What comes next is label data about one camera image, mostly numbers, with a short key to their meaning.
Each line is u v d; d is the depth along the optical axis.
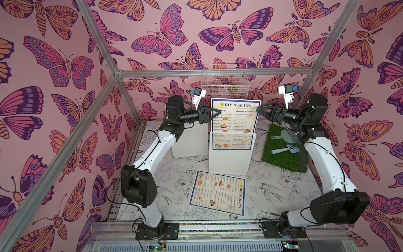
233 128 0.73
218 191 0.86
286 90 0.56
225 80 0.95
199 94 0.63
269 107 0.59
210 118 0.66
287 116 0.58
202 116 0.63
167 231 0.73
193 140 0.95
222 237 0.73
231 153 0.82
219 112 0.67
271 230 0.74
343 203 0.40
